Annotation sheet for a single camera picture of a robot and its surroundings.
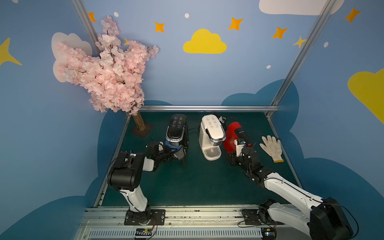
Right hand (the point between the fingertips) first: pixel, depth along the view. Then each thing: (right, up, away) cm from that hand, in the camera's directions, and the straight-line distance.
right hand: (232, 150), depth 86 cm
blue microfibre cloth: (-34, 0, +10) cm, 35 cm away
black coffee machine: (-32, +11, -4) cm, 34 cm away
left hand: (-33, +1, +9) cm, 34 cm away
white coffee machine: (-13, +10, -6) cm, 17 cm away
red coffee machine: (+2, +3, +14) cm, 14 cm away
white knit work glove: (+33, 0, +16) cm, 36 cm away
